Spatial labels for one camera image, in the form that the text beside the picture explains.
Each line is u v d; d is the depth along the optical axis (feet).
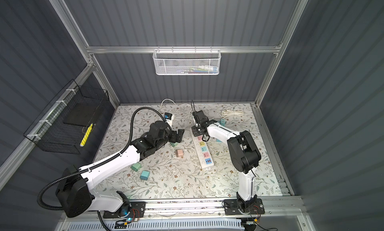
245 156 1.71
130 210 2.37
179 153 2.99
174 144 3.15
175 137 2.33
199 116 2.53
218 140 2.06
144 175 2.73
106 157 1.63
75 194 1.31
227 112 3.67
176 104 4.04
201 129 2.33
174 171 2.84
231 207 2.41
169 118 2.28
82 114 2.39
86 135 2.28
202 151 2.99
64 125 2.35
